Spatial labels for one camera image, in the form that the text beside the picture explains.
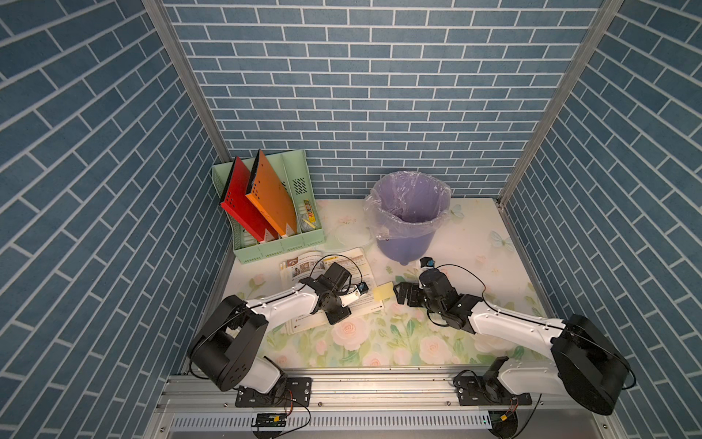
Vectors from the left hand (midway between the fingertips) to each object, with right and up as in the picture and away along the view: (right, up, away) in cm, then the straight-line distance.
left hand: (348, 308), depth 89 cm
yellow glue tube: (-18, +33, +27) cm, 46 cm away
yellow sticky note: (+12, +5, +3) cm, 13 cm away
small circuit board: (-20, -24, -17) cm, 36 cm away
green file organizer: (-37, +48, +8) cm, 62 cm away
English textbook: (+1, +14, +12) cm, 19 cm away
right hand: (+19, +7, -2) cm, 20 cm away
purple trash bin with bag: (+20, +33, +13) cm, 40 cm away
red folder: (-35, +35, -5) cm, 50 cm away
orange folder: (-30, +38, +13) cm, 50 cm away
